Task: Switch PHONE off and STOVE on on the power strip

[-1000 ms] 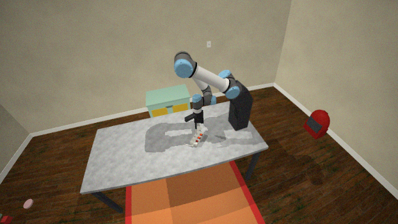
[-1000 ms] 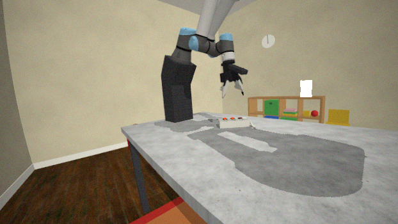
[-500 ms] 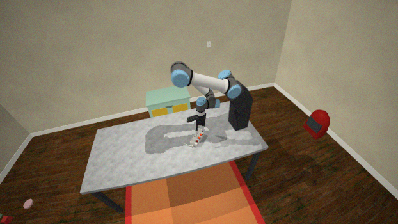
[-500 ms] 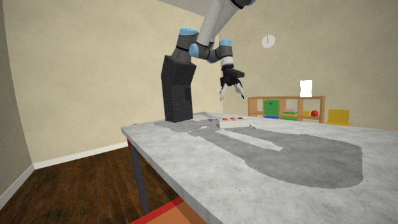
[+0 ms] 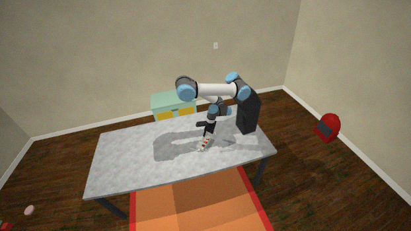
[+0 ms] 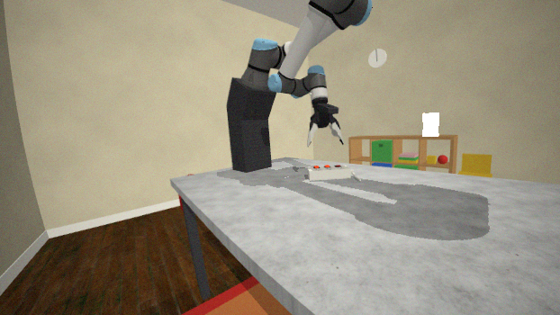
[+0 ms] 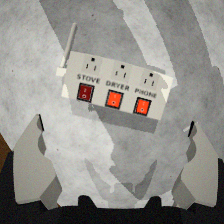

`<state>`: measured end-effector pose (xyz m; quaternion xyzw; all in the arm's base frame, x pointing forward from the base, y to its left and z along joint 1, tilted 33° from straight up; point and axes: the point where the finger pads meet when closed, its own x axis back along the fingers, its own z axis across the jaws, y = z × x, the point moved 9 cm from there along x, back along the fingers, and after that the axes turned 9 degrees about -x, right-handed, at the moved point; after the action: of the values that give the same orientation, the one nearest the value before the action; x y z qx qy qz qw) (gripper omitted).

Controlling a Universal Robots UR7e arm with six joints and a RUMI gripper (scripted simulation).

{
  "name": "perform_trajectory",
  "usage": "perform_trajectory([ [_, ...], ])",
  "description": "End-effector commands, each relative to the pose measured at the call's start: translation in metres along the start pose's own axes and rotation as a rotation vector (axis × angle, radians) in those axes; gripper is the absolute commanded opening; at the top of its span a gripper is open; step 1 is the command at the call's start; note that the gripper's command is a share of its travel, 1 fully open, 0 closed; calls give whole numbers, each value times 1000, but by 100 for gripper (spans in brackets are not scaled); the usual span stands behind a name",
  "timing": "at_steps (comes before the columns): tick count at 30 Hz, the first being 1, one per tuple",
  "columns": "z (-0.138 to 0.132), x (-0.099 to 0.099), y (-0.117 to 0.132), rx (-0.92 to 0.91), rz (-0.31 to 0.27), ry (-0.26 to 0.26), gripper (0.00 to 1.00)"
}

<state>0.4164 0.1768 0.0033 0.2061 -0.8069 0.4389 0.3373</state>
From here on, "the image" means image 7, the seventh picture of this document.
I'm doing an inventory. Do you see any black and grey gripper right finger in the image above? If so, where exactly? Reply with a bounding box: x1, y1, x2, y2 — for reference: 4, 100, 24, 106
171, 121, 224, 224

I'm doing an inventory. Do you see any white power strip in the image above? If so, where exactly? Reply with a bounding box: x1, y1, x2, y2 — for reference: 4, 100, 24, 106
56, 23, 173, 120

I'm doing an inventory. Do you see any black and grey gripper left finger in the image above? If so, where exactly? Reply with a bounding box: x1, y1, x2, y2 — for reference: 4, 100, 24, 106
0, 114, 62, 224

